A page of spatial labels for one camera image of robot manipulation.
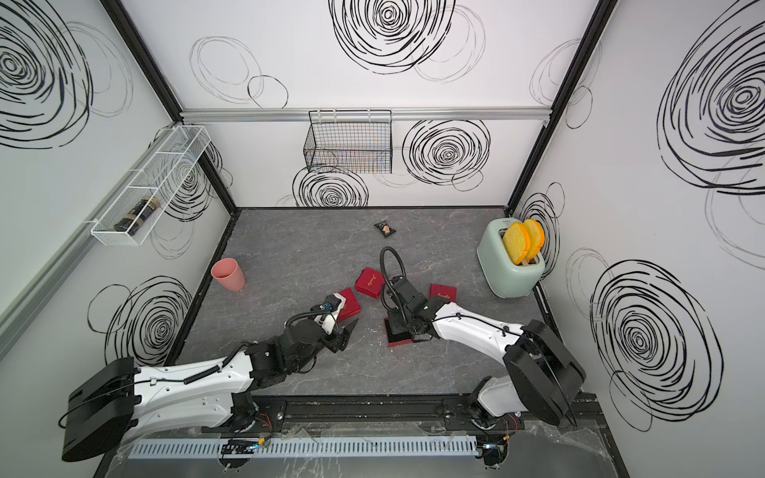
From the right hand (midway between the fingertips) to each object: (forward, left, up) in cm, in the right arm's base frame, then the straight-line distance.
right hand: (396, 320), depth 86 cm
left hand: (-2, +14, +8) cm, 16 cm away
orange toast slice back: (+17, -39, +18) cm, 46 cm away
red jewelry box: (+13, +9, -1) cm, 16 cm away
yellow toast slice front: (+18, -35, +15) cm, 42 cm away
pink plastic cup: (+10, +51, +7) cm, 52 cm away
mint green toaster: (+12, -30, +9) cm, 33 cm away
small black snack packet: (+37, +5, -2) cm, 38 cm away
